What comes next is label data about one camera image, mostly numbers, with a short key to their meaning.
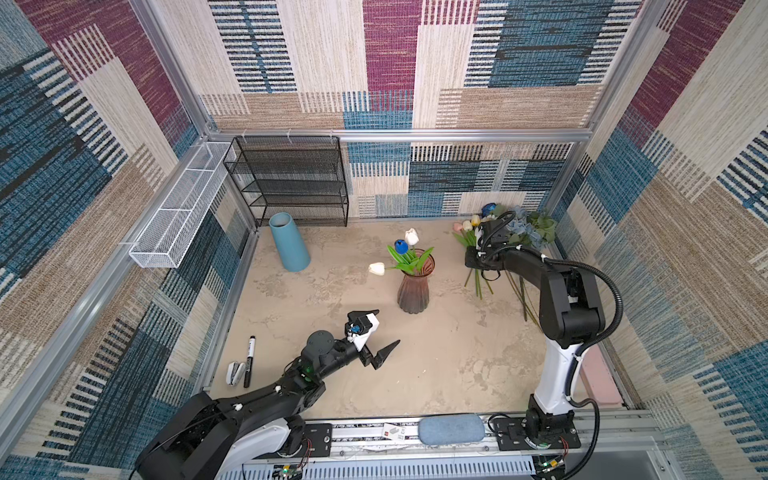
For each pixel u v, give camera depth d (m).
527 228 1.05
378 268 0.77
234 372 0.83
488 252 0.79
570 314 0.54
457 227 1.16
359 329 0.65
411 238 0.78
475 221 1.12
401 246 0.73
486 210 1.20
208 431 0.42
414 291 0.87
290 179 1.08
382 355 0.70
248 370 0.84
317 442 0.73
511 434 0.73
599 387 0.83
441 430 0.72
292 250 1.02
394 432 0.74
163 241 0.70
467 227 1.13
